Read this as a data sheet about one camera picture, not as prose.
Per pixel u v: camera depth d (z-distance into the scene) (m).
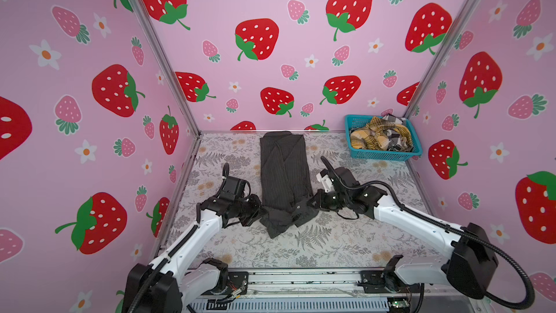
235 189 0.64
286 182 1.00
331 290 0.73
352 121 1.18
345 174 0.62
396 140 1.00
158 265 0.41
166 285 0.38
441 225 0.45
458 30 0.81
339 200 0.66
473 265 0.41
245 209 0.69
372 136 1.05
